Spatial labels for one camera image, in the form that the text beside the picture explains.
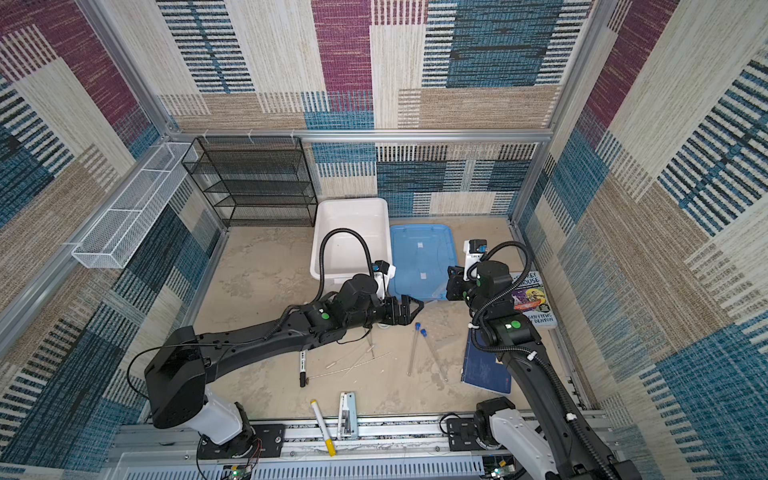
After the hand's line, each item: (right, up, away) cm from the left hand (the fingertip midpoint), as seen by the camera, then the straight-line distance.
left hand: (414, 301), depth 75 cm
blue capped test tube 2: (+4, -12, +16) cm, 21 cm away
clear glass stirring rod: (-12, -18, +11) cm, 24 cm away
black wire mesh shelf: (-55, +38, +36) cm, 75 cm away
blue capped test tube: (+2, -11, +17) cm, 20 cm away
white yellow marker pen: (-22, -31, 0) cm, 39 cm away
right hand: (+9, +7, +2) cm, 12 cm away
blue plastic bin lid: (+6, +11, +34) cm, 36 cm away
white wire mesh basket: (-71, +15, -4) cm, 73 cm away
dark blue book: (+20, -20, +8) cm, 29 cm away
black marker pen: (-30, -20, +9) cm, 37 cm away
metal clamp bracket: (-17, -29, 0) cm, 33 cm away
